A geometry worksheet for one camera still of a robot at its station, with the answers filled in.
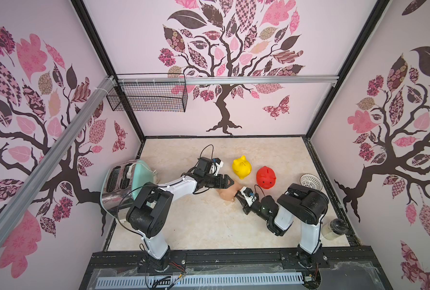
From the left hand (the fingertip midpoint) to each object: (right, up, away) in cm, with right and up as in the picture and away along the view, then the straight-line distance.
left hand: (228, 186), depth 90 cm
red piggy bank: (+19, +4, +1) cm, 20 cm away
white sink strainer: (+46, +1, +6) cm, 46 cm away
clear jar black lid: (+43, -14, -17) cm, 49 cm away
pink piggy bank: (0, -2, -5) cm, 5 cm away
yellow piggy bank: (+8, +9, +6) cm, 13 cm away
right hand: (+6, -3, -1) cm, 6 cm away
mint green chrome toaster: (-48, +3, -12) cm, 50 cm away
